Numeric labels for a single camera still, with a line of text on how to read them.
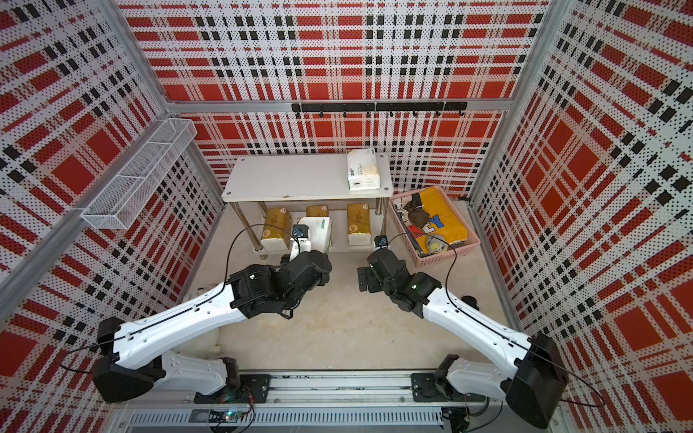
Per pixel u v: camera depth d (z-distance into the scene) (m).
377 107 0.88
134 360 0.39
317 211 0.99
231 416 0.69
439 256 0.96
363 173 0.73
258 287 0.46
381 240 0.69
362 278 0.71
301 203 1.04
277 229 0.91
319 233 0.66
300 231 0.57
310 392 0.74
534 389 0.37
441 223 1.02
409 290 0.54
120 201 0.70
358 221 0.96
